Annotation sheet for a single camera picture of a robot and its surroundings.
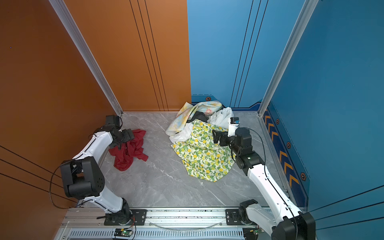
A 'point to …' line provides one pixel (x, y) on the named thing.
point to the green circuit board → (122, 232)
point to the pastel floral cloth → (188, 110)
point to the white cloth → (220, 116)
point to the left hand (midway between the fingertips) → (125, 136)
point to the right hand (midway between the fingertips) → (219, 130)
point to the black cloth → (200, 116)
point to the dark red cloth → (132, 149)
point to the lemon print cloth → (202, 156)
